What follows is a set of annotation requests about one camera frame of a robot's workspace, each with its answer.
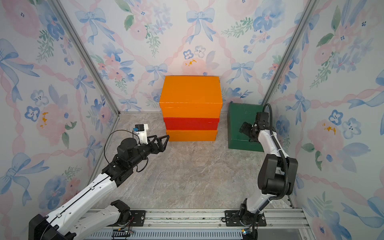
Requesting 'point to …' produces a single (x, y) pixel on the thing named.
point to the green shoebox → (237, 114)
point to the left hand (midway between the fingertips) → (164, 135)
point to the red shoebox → (191, 123)
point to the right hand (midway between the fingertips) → (248, 130)
